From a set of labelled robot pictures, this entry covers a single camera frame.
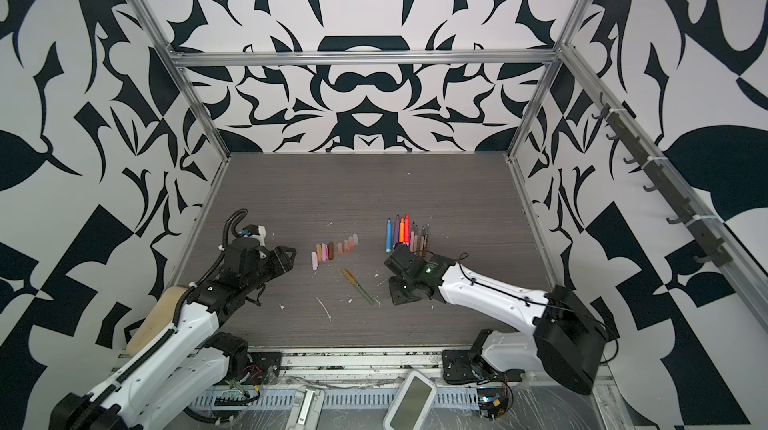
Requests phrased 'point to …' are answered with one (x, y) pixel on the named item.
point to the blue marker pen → (389, 236)
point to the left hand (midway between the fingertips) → (291, 248)
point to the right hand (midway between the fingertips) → (396, 292)
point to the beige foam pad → (160, 317)
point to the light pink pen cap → (314, 259)
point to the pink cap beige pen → (415, 243)
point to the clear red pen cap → (340, 248)
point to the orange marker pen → (402, 230)
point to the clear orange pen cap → (346, 245)
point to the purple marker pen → (397, 230)
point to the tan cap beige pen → (422, 242)
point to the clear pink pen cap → (351, 243)
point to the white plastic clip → (307, 407)
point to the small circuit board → (494, 401)
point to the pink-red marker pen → (407, 229)
